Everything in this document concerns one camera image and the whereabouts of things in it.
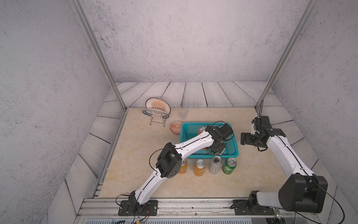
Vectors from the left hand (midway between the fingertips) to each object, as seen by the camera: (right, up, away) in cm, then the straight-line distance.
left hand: (219, 149), depth 87 cm
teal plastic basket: (-19, +10, +14) cm, 26 cm away
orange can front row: (-13, -8, -9) cm, 18 cm away
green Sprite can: (+3, -9, -8) cm, 12 cm away
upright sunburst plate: (-41, +30, +18) cm, 54 cm away
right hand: (+18, +6, -3) cm, 19 cm away
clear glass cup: (-23, +25, +25) cm, 42 cm away
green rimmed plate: (-42, +22, +12) cm, 49 cm away
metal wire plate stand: (-40, +19, +22) cm, 50 cm away
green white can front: (-5, -1, -2) cm, 5 cm away
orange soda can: (-22, -8, -8) cm, 25 cm away
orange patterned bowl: (-29, +12, +20) cm, 37 cm away
